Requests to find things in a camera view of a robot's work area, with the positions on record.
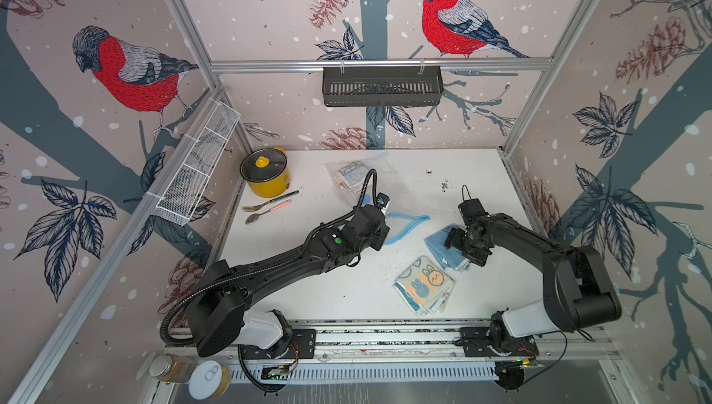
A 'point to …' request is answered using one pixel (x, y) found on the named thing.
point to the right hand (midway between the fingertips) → (456, 246)
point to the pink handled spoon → (253, 217)
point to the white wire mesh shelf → (184, 188)
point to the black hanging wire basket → (376, 86)
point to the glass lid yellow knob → (263, 165)
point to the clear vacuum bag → (404, 212)
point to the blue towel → (451, 258)
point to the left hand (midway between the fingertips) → (385, 218)
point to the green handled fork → (249, 208)
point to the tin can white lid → (209, 380)
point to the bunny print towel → (425, 286)
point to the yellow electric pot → (275, 187)
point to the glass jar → (173, 368)
